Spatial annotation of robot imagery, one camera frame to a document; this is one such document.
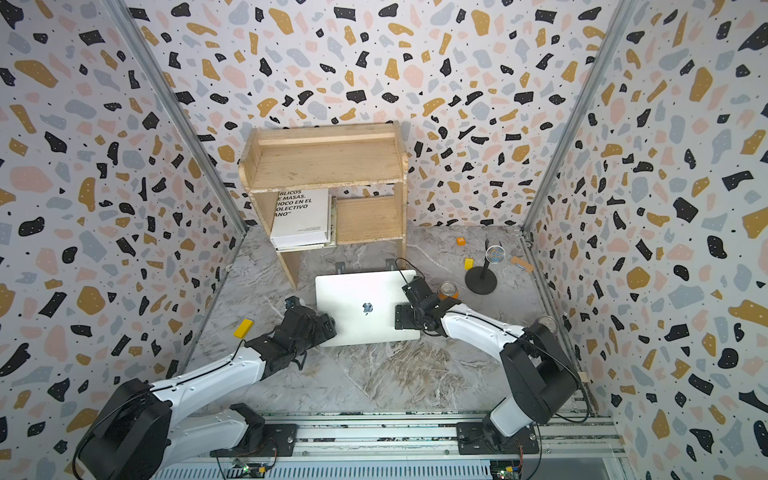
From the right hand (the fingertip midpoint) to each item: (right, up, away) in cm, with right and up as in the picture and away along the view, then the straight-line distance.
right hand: (407, 317), depth 90 cm
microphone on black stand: (+26, +10, +14) cm, 31 cm away
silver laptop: (-13, +4, -2) cm, 14 cm away
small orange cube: (+21, +24, +27) cm, 42 cm away
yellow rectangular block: (-51, -4, +3) cm, 51 cm away
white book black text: (-31, +29, -2) cm, 43 cm away
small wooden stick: (+45, +15, +26) cm, 54 cm away
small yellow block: (+23, +16, +20) cm, 35 cm away
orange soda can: (+12, +8, 0) cm, 15 cm away
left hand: (-23, -2, -2) cm, 24 cm away
